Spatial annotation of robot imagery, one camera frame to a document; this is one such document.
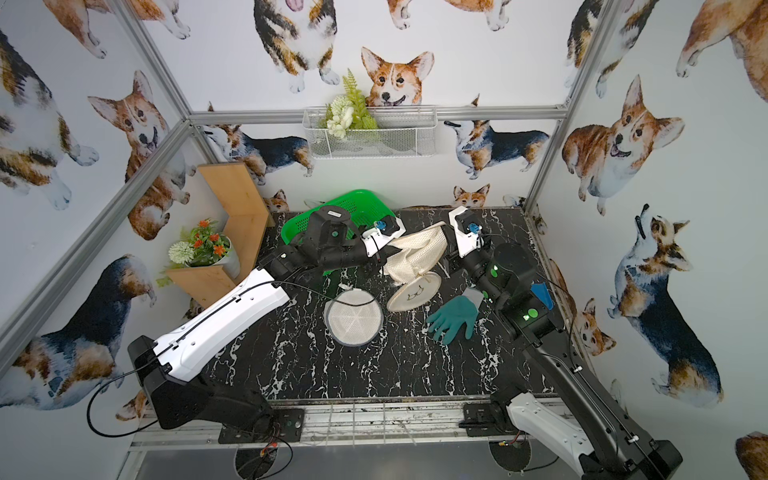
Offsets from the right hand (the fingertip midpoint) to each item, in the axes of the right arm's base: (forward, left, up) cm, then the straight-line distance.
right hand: (456, 213), depth 63 cm
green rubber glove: (-5, -2, -41) cm, 41 cm away
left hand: (0, +13, -7) cm, 15 cm away
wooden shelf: (+32, +69, -25) cm, 80 cm away
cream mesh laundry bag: (-5, +10, -9) cm, 14 cm away
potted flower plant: (+6, +67, -18) cm, 70 cm away
